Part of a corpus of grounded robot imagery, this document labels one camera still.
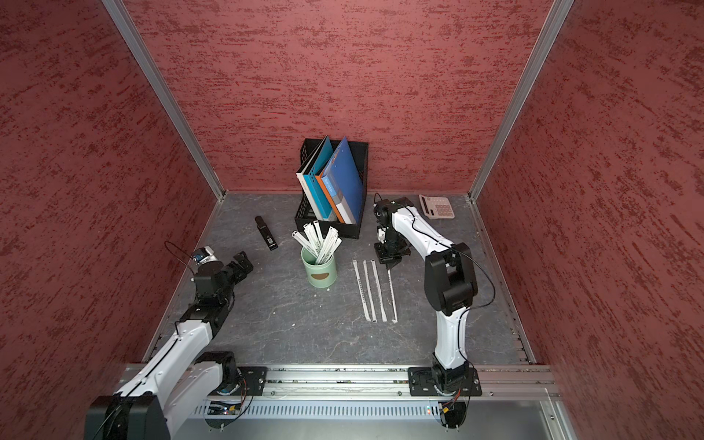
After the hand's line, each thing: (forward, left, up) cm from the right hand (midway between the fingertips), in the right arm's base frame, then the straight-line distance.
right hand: (391, 268), depth 87 cm
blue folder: (+35, +15, +10) cm, 39 cm away
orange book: (+21, +18, +12) cm, 30 cm away
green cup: (-2, +23, 0) cm, 23 cm away
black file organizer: (+30, +33, -5) cm, 45 cm away
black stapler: (+16, +44, -5) cm, 47 cm away
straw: (+6, +12, -8) cm, 16 cm away
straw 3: (-8, +4, -9) cm, 13 cm away
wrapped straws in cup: (+6, +23, +5) cm, 24 cm away
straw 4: (-14, -1, -9) cm, 16 cm away
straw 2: (-14, +6, -9) cm, 17 cm away
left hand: (+1, +50, +4) cm, 50 cm away
